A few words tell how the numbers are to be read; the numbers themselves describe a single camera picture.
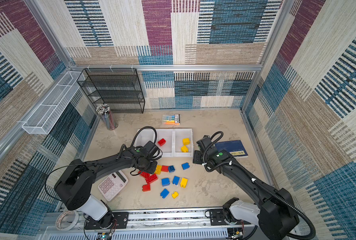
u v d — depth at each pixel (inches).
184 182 32.7
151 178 34.1
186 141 38.9
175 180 33.5
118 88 42.6
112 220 28.1
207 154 24.3
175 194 31.9
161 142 38.8
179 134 40.2
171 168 34.6
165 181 33.6
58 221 28.6
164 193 32.0
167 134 39.7
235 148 38.7
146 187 32.9
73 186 17.4
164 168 35.2
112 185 32.7
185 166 36.0
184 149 38.0
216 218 28.8
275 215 15.5
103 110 38.0
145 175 34.3
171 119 43.9
